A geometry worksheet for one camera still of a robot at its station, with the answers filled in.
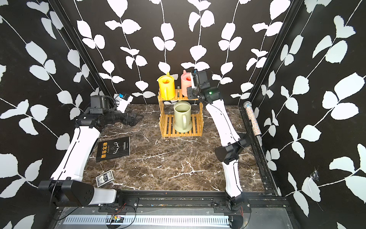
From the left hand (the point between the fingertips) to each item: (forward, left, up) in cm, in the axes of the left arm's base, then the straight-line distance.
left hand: (136, 111), depth 74 cm
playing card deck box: (-25, +22, -31) cm, 45 cm away
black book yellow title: (-6, +23, -30) cm, 38 cm away
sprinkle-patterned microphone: (-7, -68, -12) cm, 69 cm away
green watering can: (+8, -24, -11) cm, 28 cm away
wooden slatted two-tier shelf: (+16, -12, -30) cm, 36 cm away
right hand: (+13, -29, +5) cm, 33 cm away
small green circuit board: (-44, +11, -33) cm, 56 cm away
